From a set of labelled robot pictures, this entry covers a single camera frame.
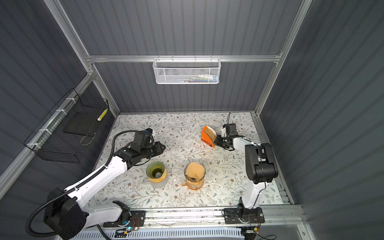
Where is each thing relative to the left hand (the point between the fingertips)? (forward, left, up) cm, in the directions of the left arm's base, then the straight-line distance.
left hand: (165, 147), depth 81 cm
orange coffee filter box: (+12, -24, -12) cm, 30 cm away
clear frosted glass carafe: (-15, +5, -15) cm, 22 cm away
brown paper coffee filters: (+14, -28, -7) cm, 32 cm away
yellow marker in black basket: (+16, +35, +11) cm, 40 cm away
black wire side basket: (+3, +47, +11) cm, 48 cm away
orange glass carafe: (-17, -15, -17) cm, 28 cm away
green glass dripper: (-10, +6, -7) cm, 13 cm away
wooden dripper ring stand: (-18, -17, -7) cm, 26 cm away
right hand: (+10, -32, -12) cm, 36 cm away
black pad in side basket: (+8, +40, +13) cm, 43 cm away
